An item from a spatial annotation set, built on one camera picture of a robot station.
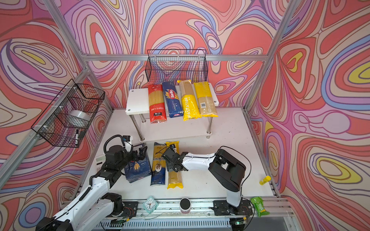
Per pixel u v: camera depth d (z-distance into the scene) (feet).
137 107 2.41
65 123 2.43
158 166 2.83
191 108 2.26
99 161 2.91
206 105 2.31
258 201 2.51
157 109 2.26
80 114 2.41
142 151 2.49
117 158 2.06
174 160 2.25
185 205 2.31
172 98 2.36
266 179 2.47
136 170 2.63
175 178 2.68
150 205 2.40
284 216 2.36
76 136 2.36
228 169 1.62
